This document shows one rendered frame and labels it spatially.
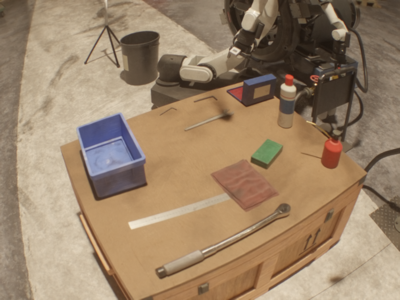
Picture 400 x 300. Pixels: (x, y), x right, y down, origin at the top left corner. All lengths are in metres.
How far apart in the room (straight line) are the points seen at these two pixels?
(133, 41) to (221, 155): 1.73
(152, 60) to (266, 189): 1.72
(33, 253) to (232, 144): 1.11
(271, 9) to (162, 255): 1.42
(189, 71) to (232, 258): 1.45
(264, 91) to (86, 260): 1.11
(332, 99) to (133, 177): 1.22
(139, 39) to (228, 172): 1.84
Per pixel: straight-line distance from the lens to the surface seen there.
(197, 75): 2.27
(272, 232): 1.14
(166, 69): 2.36
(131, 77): 2.78
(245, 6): 2.55
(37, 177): 2.19
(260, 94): 1.64
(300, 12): 2.20
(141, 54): 2.66
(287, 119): 1.51
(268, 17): 2.03
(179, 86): 2.39
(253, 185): 1.24
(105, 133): 1.44
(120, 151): 1.42
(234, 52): 1.90
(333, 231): 1.60
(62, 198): 2.00
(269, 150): 1.36
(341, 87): 2.07
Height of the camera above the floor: 1.35
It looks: 40 degrees down
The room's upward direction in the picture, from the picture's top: straight up
